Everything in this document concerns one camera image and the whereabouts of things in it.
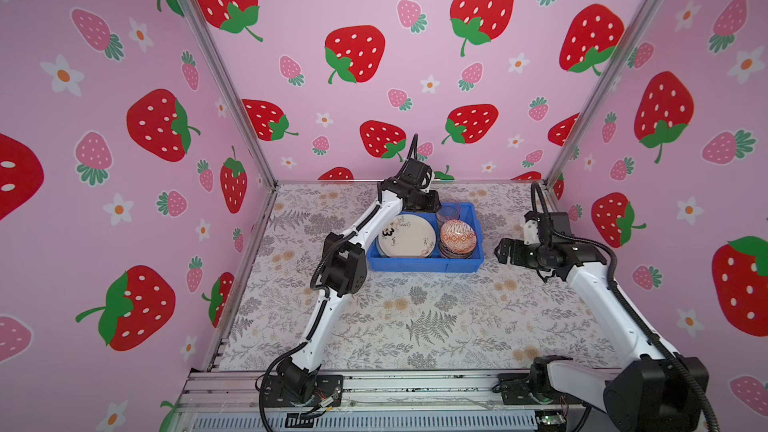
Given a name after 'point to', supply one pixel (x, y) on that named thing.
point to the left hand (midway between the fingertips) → (440, 204)
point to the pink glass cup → (448, 211)
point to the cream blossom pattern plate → (406, 236)
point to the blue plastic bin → (435, 262)
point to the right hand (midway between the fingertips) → (510, 251)
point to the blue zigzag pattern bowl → (458, 236)
